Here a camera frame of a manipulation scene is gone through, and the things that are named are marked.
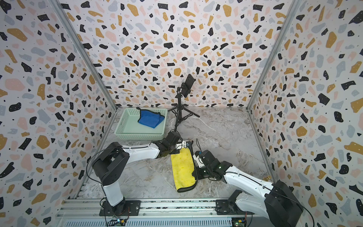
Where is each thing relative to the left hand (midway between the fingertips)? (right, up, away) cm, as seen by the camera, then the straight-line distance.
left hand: (177, 138), depth 94 cm
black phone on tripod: (+6, +33, -5) cm, 34 cm away
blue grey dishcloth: (-24, +14, +18) cm, 33 cm away
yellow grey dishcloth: (+5, -16, -4) cm, 17 cm away
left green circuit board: (-29, -40, -22) cm, 54 cm away
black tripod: (+2, +17, +12) cm, 21 cm away
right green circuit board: (+34, -39, -22) cm, 56 cm away
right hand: (+10, -19, -13) cm, 25 cm away
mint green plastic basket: (-39, +6, +16) cm, 42 cm away
